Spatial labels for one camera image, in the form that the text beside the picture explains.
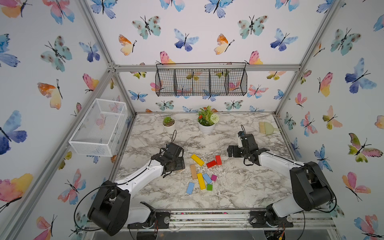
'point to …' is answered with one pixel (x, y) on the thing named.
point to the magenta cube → (213, 177)
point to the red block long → (211, 164)
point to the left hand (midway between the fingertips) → (179, 163)
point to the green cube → (209, 187)
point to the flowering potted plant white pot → (207, 119)
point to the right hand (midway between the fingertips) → (235, 148)
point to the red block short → (218, 160)
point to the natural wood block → (193, 171)
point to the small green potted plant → (168, 121)
